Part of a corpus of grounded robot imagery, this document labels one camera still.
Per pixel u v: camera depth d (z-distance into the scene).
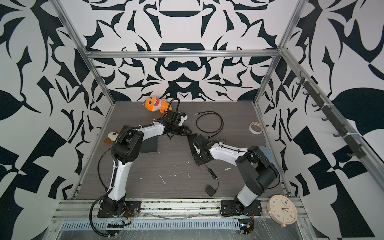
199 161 0.81
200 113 1.12
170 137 0.89
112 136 0.98
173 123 0.89
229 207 0.74
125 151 0.58
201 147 0.71
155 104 1.08
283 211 0.72
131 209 0.74
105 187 0.81
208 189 0.79
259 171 0.46
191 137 1.01
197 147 0.76
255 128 1.05
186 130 0.93
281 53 0.87
